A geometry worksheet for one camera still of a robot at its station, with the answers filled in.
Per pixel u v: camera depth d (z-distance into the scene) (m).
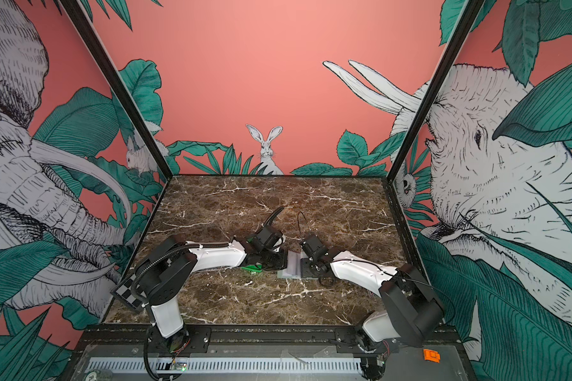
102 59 0.78
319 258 0.66
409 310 0.43
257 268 0.90
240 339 0.75
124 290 0.80
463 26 0.72
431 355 0.70
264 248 0.73
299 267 0.82
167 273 0.47
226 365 0.70
